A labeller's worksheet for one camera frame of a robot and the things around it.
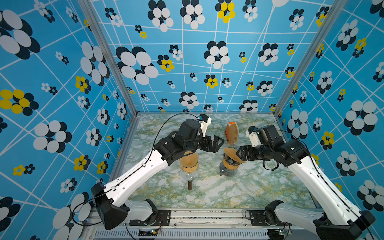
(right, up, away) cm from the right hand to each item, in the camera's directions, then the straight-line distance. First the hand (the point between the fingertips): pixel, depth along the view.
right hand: (244, 152), depth 72 cm
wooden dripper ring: (-5, -9, +9) cm, 14 cm away
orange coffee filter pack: (+1, +8, +30) cm, 31 cm away
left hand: (-14, +7, -6) cm, 16 cm away
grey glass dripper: (-4, -7, +11) cm, 14 cm away
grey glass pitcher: (-8, -12, +11) cm, 18 cm away
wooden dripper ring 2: (-27, -10, +5) cm, 29 cm away
